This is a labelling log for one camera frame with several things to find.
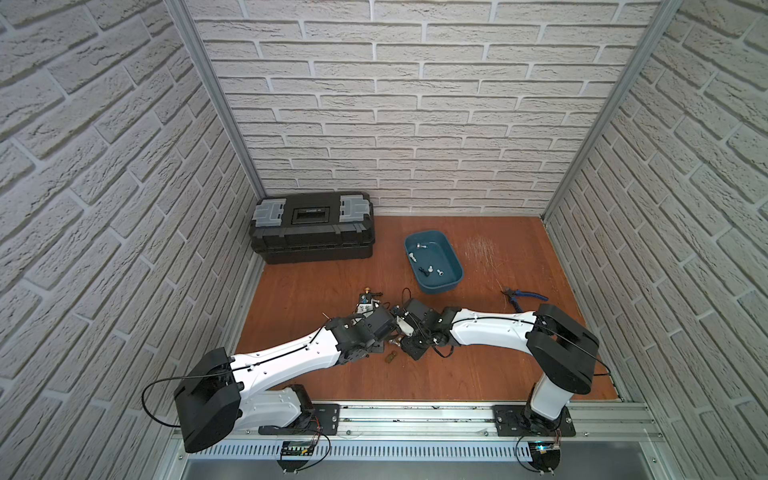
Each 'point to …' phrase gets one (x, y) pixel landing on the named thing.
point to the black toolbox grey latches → (313, 227)
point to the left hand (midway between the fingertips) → (378, 332)
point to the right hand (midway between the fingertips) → (410, 343)
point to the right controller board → (545, 455)
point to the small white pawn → (441, 273)
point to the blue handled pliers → (514, 294)
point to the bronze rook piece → (391, 356)
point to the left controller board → (294, 454)
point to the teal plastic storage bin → (434, 260)
